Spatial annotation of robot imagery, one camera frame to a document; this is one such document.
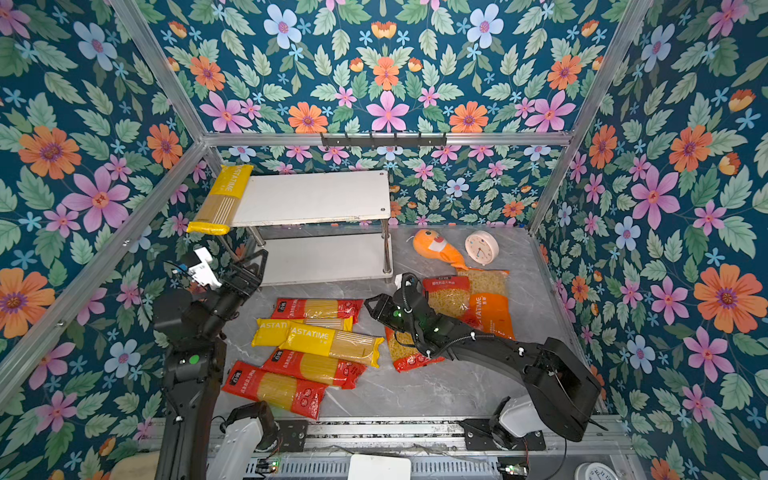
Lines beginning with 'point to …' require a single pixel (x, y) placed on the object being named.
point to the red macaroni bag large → (406, 357)
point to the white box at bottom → (376, 467)
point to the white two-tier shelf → (319, 227)
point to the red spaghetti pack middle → (319, 369)
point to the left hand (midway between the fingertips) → (261, 252)
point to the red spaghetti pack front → (284, 393)
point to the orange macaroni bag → (489, 301)
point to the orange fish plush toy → (430, 244)
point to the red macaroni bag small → (448, 295)
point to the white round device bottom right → (594, 471)
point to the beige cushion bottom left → (138, 466)
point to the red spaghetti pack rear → (286, 308)
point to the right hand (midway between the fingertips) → (366, 303)
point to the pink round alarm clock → (482, 247)
